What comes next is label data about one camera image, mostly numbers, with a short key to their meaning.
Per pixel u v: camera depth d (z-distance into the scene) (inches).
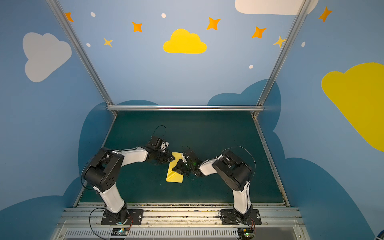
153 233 30.8
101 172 19.2
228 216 29.5
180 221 29.4
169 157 33.2
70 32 30.1
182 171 32.9
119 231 28.3
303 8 27.3
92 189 20.8
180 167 32.4
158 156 32.2
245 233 28.1
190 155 29.6
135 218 29.0
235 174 19.7
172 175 34.8
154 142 30.9
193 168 29.4
